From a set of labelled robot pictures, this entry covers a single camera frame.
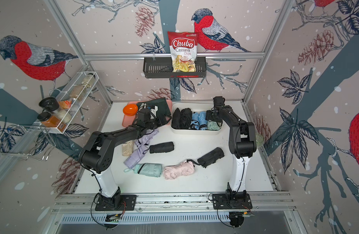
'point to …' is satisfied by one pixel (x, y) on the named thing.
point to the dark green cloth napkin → (162, 104)
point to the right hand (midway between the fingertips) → (209, 116)
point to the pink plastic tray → (128, 120)
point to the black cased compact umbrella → (162, 147)
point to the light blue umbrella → (203, 122)
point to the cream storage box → (196, 107)
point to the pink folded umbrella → (186, 168)
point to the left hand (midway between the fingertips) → (170, 116)
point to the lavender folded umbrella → (139, 152)
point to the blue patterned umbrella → (195, 121)
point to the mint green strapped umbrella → (149, 169)
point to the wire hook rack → (21, 140)
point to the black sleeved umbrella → (209, 158)
